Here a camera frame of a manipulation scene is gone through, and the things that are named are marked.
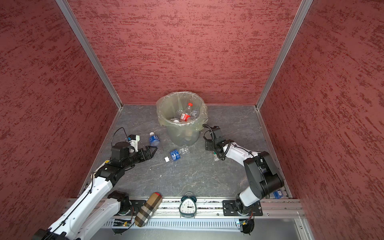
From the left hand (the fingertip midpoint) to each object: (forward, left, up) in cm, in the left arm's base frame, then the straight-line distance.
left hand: (152, 152), depth 80 cm
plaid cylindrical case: (-26, -1, -9) cm, 27 cm away
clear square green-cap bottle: (+2, -37, -10) cm, 38 cm away
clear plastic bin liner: (+29, -8, +8) cm, 31 cm away
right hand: (+9, -34, -9) cm, 36 cm away
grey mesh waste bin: (+25, -16, +5) cm, 30 cm away
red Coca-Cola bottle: (+22, -17, +6) cm, 29 cm away
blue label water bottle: (+13, +3, -8) cm, 15 cm away
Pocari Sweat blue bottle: (+2, -12, -7) cm, 14 cm away
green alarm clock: (-24, -21, -9) cm, 33 cm away
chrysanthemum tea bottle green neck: (+13, -13, +13) cm, 22 cm away
